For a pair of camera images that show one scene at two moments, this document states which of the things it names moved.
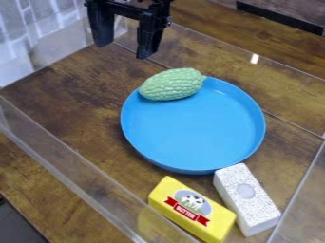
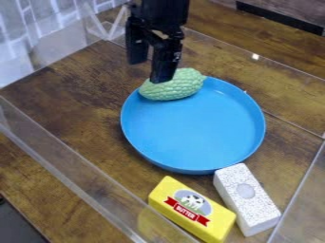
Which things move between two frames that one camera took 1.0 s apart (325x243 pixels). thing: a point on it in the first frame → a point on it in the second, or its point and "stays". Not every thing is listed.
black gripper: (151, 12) → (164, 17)
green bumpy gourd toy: (171, 84) stays
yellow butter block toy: (191, 210) stays
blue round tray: (192, 134) stays
